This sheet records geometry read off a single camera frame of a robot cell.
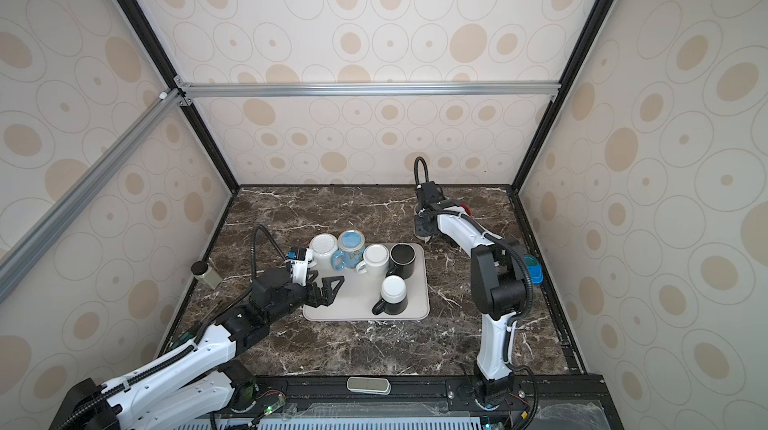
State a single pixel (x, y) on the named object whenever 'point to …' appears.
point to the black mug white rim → (402, 259)
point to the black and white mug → (394, 299)
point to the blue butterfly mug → (350, 251)
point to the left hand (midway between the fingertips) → (338, 274)
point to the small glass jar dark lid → (203, 270)
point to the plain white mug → (375, 261)
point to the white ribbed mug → (323, 245)
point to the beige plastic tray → (355, 296)
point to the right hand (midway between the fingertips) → (430, 225)
